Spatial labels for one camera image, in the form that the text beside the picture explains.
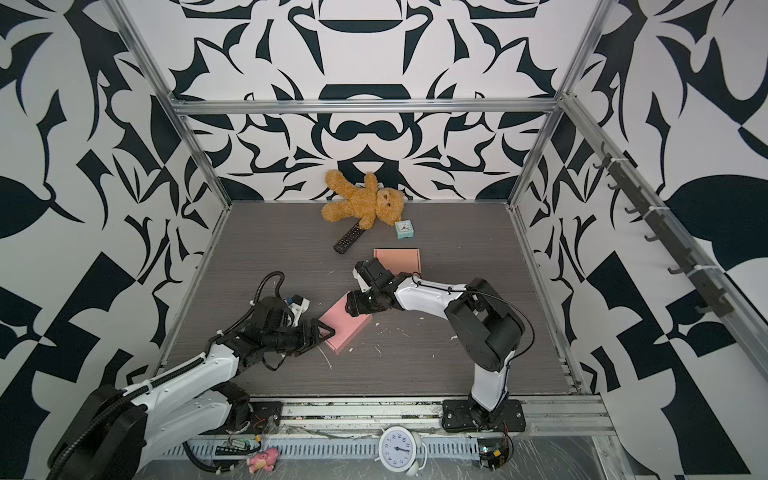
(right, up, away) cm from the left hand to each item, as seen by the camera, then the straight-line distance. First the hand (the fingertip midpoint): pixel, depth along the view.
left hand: (330, 332), depth 81 cm
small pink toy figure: (-12, -24, -14) cm, 30 cm away
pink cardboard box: (+4, +1, +4) cm, 5 cm away
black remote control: (+2, +25, +26) cm, 36 cm away
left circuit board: (-24, -26, -9) cm, 36 cm away
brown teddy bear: (+9, +37, +30) cm, 48 cm away
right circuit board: (+40, -25, -10) cm, 48 cm away
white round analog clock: (+18, -22, -14) cm, 31 cm away
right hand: (+5, +5, +8) cm, 11 cm away
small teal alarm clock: (+22, +28, +29) cm, 46 cm away
